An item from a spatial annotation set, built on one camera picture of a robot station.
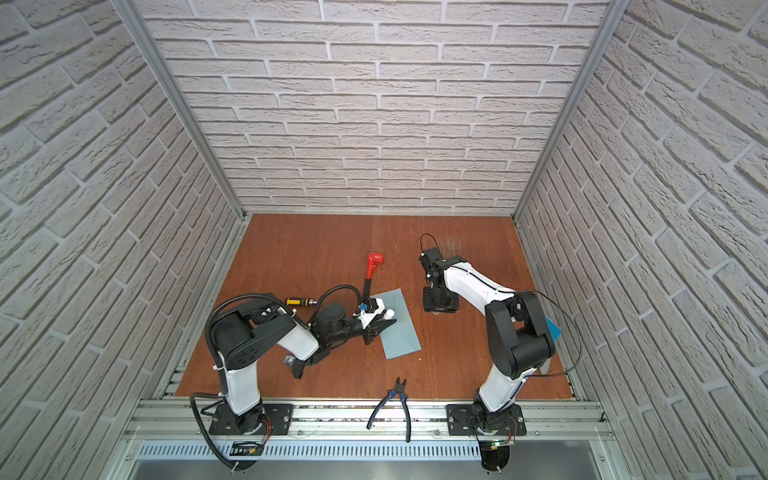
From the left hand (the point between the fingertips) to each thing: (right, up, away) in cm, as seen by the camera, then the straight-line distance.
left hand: (394, 314), depth 84 cm
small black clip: (-27, -13, -3) cm, 31 cm away
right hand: (+13, +1, +5) cm, 14 cm away
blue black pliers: (+1, -18, -7) cm, 20 cm away
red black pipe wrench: (-8, +13, +19) cm, 24 cm away
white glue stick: (-2, +1, -3) cm, 4 cm away
